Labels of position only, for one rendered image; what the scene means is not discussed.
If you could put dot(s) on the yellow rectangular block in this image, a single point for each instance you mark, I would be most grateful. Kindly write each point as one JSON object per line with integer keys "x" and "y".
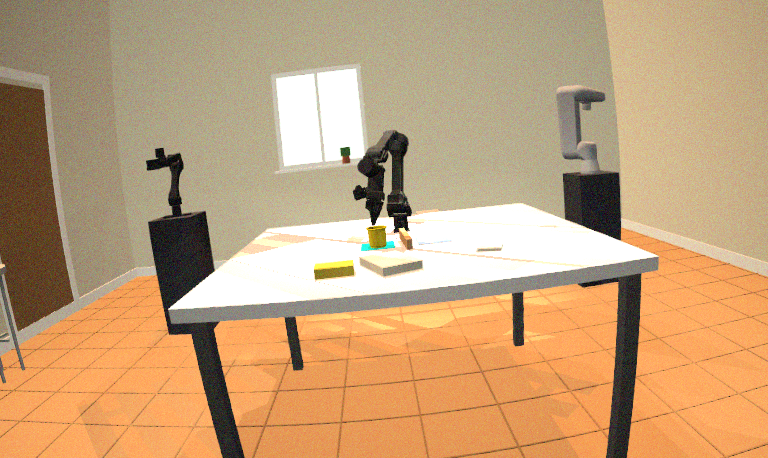
{"x": 333, "y": 269}

